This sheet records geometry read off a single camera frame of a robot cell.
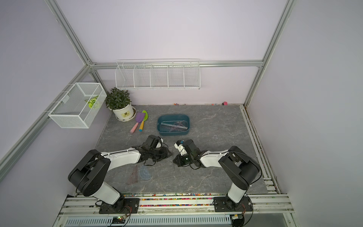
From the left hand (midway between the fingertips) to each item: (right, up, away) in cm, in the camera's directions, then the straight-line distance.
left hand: (170, 156), depth 89 cm
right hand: (+2, -2, -1) cm, 3 cm away
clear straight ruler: (+2, +18, +18) cm, 26 cm away
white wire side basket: (-53, +31, -6) cm, 62 cm away
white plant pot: (-36, +28, +17) cm, 48 cm away
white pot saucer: (-32, +26, +23) cm, 47 cm away
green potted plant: (-38, +38, +8) cm, 54 cm away
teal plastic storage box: (-7, +15, +14) cm, 22 cm away
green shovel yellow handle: (-23, +18, +16) cm, 34 cm away
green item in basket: (-45, +34, -8) cm, 57 cm away
